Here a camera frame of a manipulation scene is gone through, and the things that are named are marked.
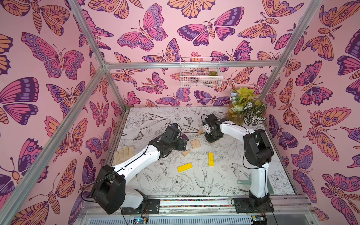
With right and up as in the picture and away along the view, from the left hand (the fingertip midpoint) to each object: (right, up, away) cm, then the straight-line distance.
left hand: (183, 141), depth 85 cm
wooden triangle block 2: (+1, -9, +8) cm, 12 cm away
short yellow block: (+18, -12, +5) cm, 22 cm away
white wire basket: (+12, +46, +11) cm, 48 cm away
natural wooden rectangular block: (+9, -4, +13) cm, 16 cm away
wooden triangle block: (+13, +4, +18) cm, 22 cm away
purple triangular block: (+1, +1, +15) cm, 15 cm away
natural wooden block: (+8, -4, +13) cm, 16 cm away
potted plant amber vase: (+39, +22, +2) cm, 45 cm away
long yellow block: (+1, -17, +3) cm, 17 cm away
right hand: (+20, 0, +14) cm, 24 cm away
